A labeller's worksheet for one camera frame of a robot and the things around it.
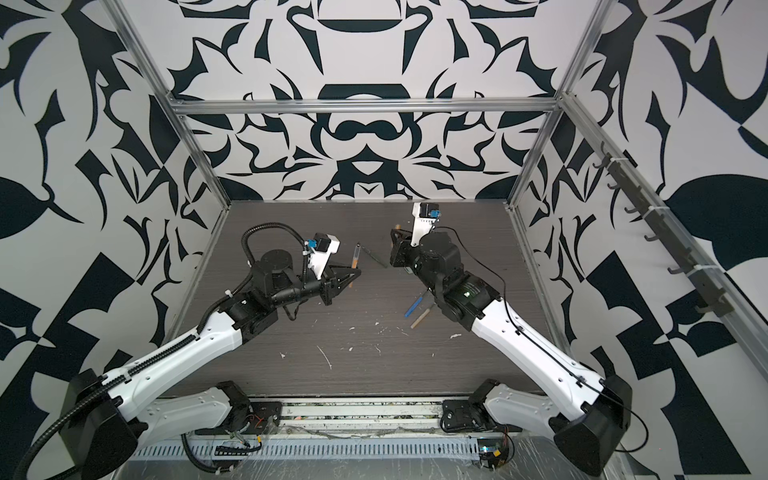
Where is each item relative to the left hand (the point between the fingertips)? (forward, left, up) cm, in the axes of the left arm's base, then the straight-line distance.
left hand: (359, 264), depth 69 cm
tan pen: (-2, -16, -27) cm, 32 cm away
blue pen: (+2, -15, -27) cm, 31 cm away
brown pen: (0, 0, +2) cm, 3 cm away
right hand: (+6, -8, +5) cm, 11 cm away
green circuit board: (-34, -30, -29) cm, 54 cm away
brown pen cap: (+6, -9, +5) cm, 12 cm away
